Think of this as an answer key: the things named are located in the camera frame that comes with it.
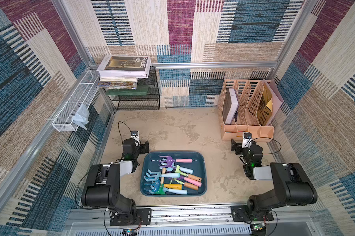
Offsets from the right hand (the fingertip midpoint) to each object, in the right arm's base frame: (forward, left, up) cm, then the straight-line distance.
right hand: (241, 137), depth 92 cm
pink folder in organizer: (+12, -17, +20) cm, 29 cm away
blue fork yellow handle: (-26, +51, -7) cm, 58 cm away
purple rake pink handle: (-12, +45, -6) cm, 47 cm away
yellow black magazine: (+16, -18, +6) cm, 24 cm away
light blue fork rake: (-20, +50, -6) cm, 54 cm away
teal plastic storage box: (-11, +56, -7) cm, 58 cm away
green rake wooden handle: (-29, +48, -7) cm, 56 cm away
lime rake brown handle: (-26, +33, -7) cm, 42 cm away
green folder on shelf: (+30, +65, +14) cm, 73 cm away
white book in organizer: (+18, +2, +9) cm, 20 cm away
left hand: (0, +63, -3) cm, 63 cm away
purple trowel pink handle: (-23, +33, -8) cm, 41 cm away
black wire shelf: (+38, +64, +2) cm, 74 cm away
